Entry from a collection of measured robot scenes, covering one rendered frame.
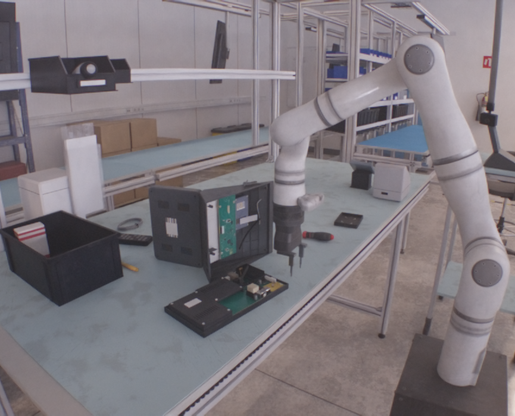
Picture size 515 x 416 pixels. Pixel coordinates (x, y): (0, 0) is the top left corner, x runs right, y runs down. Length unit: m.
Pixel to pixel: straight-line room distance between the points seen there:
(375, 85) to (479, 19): 6.57
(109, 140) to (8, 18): 2.17
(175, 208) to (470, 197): 0.68
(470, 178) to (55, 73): 0.99
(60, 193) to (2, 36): 1.49
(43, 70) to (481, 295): 1.19
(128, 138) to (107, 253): 3.62
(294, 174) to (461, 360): 0.55
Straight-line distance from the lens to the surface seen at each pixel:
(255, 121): 3.28
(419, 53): 0.75
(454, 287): 2.56
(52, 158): 5.20
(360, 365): 2.28
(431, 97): 0.75
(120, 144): 4.48
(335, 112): 0.81
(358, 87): 0.81
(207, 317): 0.79
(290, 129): 0.83
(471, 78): 7.27
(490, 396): 0.98
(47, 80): 1.15
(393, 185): 1.63
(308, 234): 1.20
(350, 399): 2.08
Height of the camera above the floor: 1.47
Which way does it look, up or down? 19 degrees down
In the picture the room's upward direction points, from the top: straight up
